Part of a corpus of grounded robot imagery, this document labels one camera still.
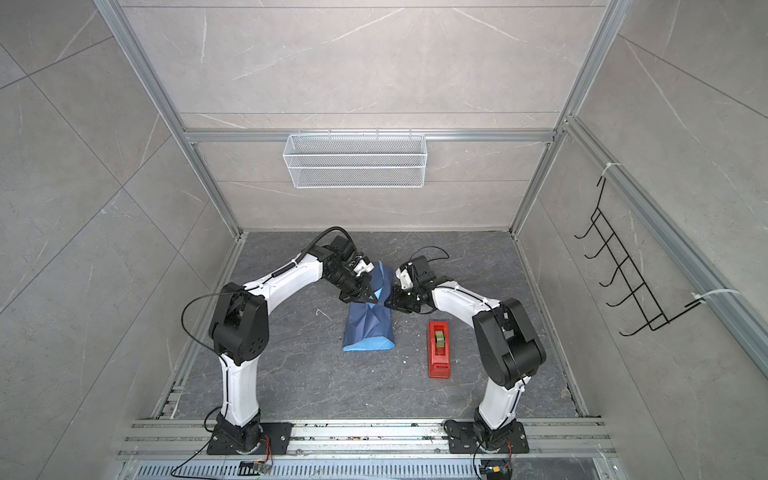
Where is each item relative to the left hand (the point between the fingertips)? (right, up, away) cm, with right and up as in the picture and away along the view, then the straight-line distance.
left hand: (383, 298), depth 86 cm
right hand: (+2, -3, +5) cm, 7 cm away
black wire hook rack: (+55, 0, -29) cm, 62 cm away
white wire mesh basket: (-10, +45, +14) cm, 48 cm away
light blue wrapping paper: (-4, -8, -3) cm, 9 cm away
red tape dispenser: (+16, -14, -3) cm, 22 cm away
